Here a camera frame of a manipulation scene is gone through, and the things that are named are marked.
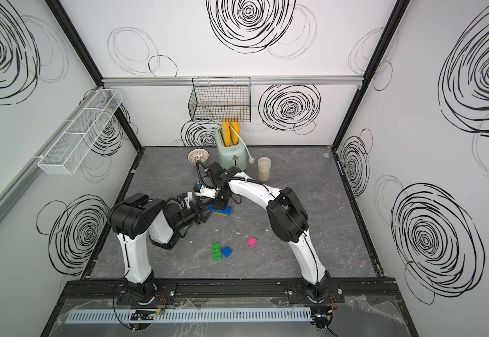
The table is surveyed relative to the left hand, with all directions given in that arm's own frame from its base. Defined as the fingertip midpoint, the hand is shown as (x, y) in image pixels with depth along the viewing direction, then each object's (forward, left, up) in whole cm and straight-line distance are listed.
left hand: (214, 204), depth 90 cm
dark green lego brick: (-18, -3, -6) cm, 19 cm away
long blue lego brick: (-3, -6, -1) cm, 7 cm away
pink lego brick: (-14, -17, -5) cm, 22 cm away
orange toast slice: (+34, -8, +16) cm, 38 cm away
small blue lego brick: (-18, -7, -5) cm, 20 cm away
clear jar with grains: (+19, -22, 0) cm, 29 cm away
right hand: (+1, -1, 0) cm, 2 cm away
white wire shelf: (+3, +49, +26) cm, 56 cm away
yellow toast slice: (+32, -3, +14) cm, 35 cm away
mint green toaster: (+21, -6, +8) cm, 23 cm away
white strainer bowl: (+31, +13, -3) cm, 34 cm away
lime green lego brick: (-3, -3, -4) cm, 6 cm away
